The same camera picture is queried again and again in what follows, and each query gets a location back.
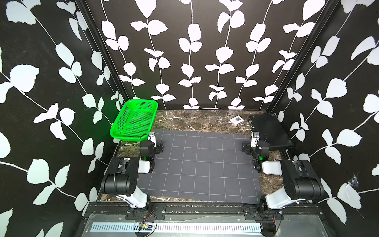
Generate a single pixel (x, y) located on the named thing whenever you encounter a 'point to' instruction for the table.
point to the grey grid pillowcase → (204, 167)
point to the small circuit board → (142, 226)
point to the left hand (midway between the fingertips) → (153, 137)
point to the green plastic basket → (134, 119)
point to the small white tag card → (237, 120)
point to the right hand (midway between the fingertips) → (250, 138)
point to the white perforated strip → (204, 227)
